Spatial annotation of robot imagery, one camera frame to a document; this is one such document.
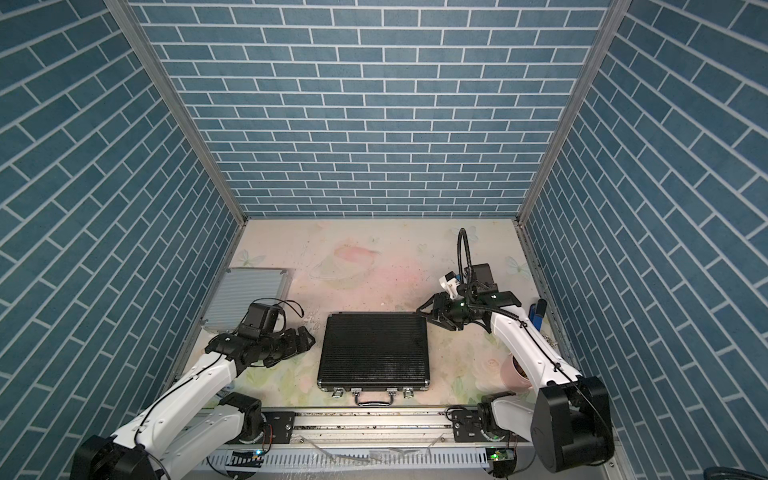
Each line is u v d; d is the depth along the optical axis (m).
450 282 0.78
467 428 0.74
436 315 0.72
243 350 0.58
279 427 0.73
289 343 0.74
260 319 0.65
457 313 0.71
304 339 0.76
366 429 0.75
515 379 0.73
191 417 0.50
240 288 0.94
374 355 0.79
